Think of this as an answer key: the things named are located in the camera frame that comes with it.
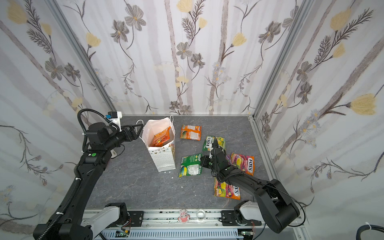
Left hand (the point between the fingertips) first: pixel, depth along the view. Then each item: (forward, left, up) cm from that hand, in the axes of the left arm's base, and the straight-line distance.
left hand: (135, 121), depth 71 cm
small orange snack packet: (+17, -28, -31) cm, 45 cm away
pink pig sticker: (-37, -23, -29) cm, 53 cm away
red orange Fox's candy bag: (-10, -61, -28) cm, 68 cm away
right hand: (-7, -31, -22) cm, 38 cm away
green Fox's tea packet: (-11, -27, -27) cm, 40 cm away
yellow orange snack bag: (-2, -9, -14) cm, 17 cm away
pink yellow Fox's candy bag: (-25, -45, -30) cm, 59 cm away
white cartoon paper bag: (-10, -13, -17) cm, 23 cm away
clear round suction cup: (-36, -32, -33) cm, 58 cm away
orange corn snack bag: (+7, -12, -18) cm, 22 cm away
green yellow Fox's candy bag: (+7, -40, -30) cm, 50 cm away
